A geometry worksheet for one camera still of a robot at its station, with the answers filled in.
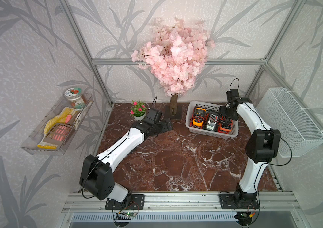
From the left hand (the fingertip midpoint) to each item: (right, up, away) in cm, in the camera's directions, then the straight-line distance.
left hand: (167, 126), depth 83 cm
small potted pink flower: (-21, +10, +16) cm, 28 cm away
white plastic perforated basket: (+44, -2, +9) cm, 45 cm away
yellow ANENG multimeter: (+20, +5, +11) cm, 23 cm away
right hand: (+38, +7, +12) cm, 41 cm away
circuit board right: (+39, -45, -12) cm, 61 cm away
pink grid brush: (-47, -1, -22) cm, 52 cm away
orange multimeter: (+37, -2, +8) cm, 38 cm away
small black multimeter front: (+29, 0, +11) cm, 31 cm away
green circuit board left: (-18, -43, -12) cm, 48 cm away
